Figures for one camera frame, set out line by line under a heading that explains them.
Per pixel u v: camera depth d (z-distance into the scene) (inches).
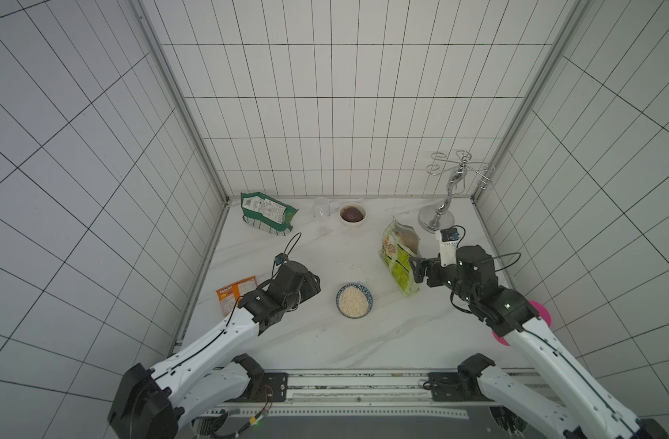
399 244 36.6
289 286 23.2
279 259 28.6
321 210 38.6
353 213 42.0
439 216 42.9
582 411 15.8
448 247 24.8
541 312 28.5
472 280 20.4
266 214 39.9
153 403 14.9
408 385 29.4
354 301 32.8
